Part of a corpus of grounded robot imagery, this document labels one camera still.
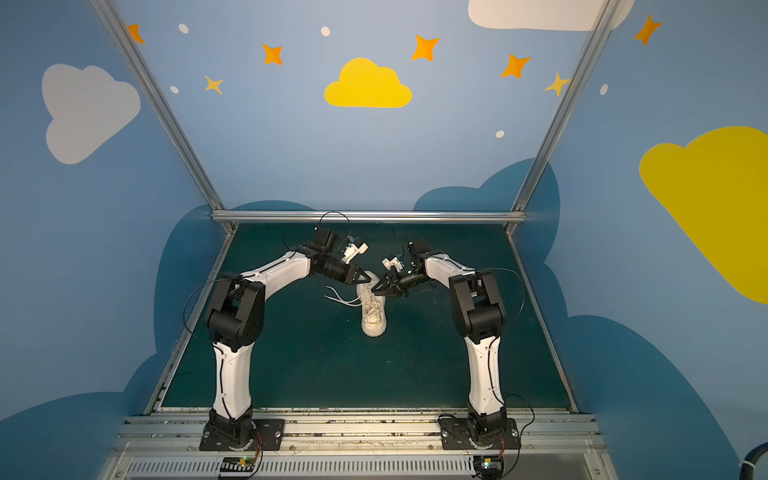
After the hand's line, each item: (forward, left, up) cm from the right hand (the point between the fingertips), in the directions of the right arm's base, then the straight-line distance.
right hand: (376, 291), depth 93 cm
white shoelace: (0, +10, -7) cm, 12 cm away
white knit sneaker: (-8, 0, -1) cm, 8 cm away
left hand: (+4, +3, +1) cm, 5 cm away
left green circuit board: (-46, +32, -11) cm, 57 cm away
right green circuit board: (-43, -32, -12) cm, 55 cm away
